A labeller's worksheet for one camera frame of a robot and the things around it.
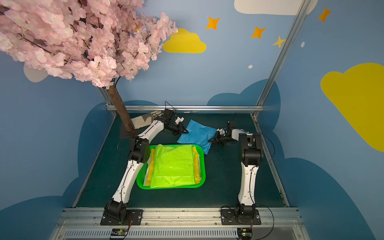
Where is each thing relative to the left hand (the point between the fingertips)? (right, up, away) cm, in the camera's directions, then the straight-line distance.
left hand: (188, 130), depth 106 cm
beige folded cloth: (-35, +8, +11) cm, 38 cm away
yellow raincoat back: (+6, -20, -20) cm, 29 cm away
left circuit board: (-33, -49, -35) cm, 69 cm away
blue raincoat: (+7, -3, -1) cm, 8 cm away
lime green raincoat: (-8, -19, -26) cm, 33 cm away
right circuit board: (+29, -51, -33) cm, 67 cm away
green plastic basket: (+9, -12, -16) cm, 21 cm away
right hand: (+16, -6, -2) cm, 17 cm away
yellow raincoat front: (-21, -21, -21) cm, 37 cm away
